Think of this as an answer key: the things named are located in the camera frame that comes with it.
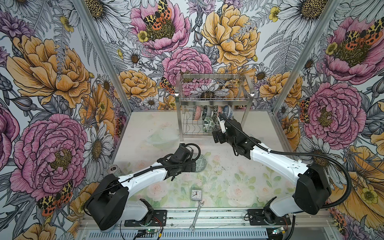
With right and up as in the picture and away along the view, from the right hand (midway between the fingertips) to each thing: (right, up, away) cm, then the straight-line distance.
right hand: (222, 132), depth 85 cm
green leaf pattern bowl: (-7, +4, +14) cm, 16 cm away
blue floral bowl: (+7, +13, +20) cm, 25 cm away
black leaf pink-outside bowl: (-14, +13, +20) cm, 28 cm away
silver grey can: (-55, -18, -9) cm, 59 cm away
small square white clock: (-14, -32, -5) cm, 35 cm away
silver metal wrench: (-16, -44, -12) cm, 49 cm away
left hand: (-19, -21, +1) cm, 28 cm away
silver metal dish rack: (-11, +24, +24) cm, 36 cm away
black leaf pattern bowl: (0, +14, +30) cm, 33 cm away
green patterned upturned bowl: (-11, -20, +7) cm, 24 cm away
